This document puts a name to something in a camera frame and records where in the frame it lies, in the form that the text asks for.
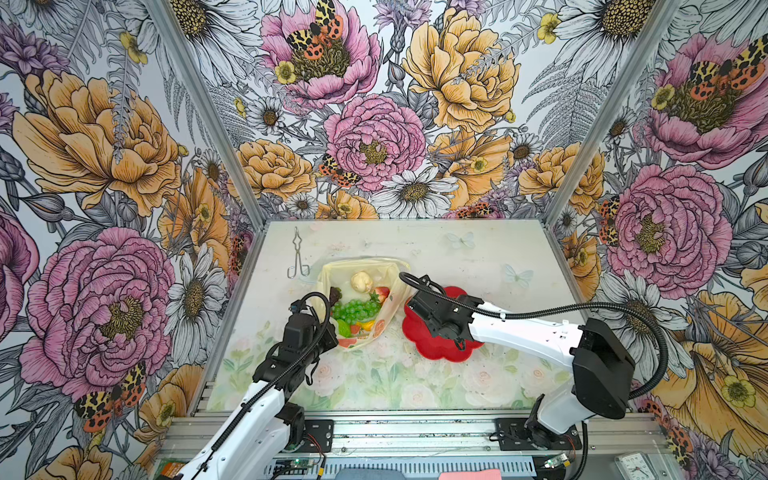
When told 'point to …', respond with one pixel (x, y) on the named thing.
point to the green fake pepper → (344, 328)
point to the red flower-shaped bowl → (431, 345)
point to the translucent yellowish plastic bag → (361, 295)
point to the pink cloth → (486, 474)
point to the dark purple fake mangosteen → (334, 295)
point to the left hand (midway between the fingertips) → (335, 335)
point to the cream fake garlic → (361, 282)
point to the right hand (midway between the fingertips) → (445, 319)
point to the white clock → (635, 466)
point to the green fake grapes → (355, 311)
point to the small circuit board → (301, 463)
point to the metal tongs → (297, 242)
